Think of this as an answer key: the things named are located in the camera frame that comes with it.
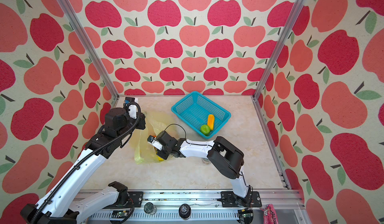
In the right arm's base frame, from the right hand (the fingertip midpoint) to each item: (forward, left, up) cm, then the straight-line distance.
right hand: (161, 147), depth 87 cm
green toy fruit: (+15, -26, +1) cm, 30 cm away
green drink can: (-5, -27, +2) cm, 28 cm away
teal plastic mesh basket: (+37, -17, -6) cm, 41 cm away
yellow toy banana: (-8, -2, +5) cm, 10 cm away
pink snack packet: (-27, -58, -5) cm, 65 cm away
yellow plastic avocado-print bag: (-5, +6, +3) cm, 9 cm away
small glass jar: (-31, -3, +5) cm, 31 cm away
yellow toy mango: (+23, -29, -2) cm, 37 cm away
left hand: (+5, +3, +25) cm, 26 cm away
